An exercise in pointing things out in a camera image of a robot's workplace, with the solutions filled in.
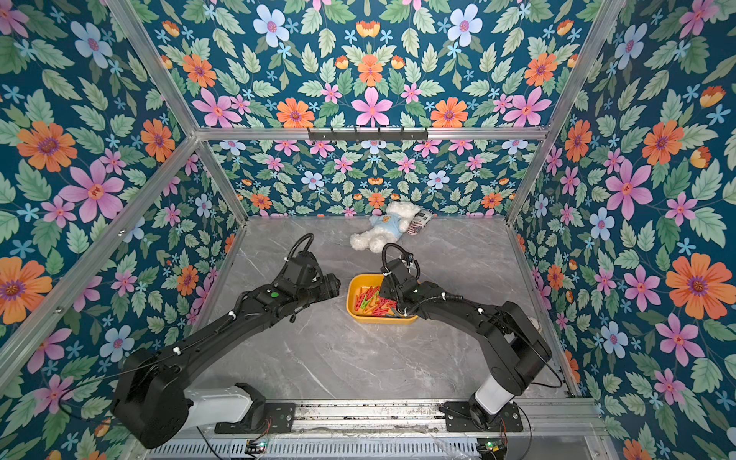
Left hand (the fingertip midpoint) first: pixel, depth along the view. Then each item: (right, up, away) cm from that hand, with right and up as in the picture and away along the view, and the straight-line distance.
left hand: (336, 283), depth 84 cm
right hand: (+15, -1, +6) cm, 16 cm away
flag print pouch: (+28, +21, +31) cm, 46 cm away
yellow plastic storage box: (+10, -1, +12) cm, 15 cm away
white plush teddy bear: (+15, +18, +21) cm, 31 cm away
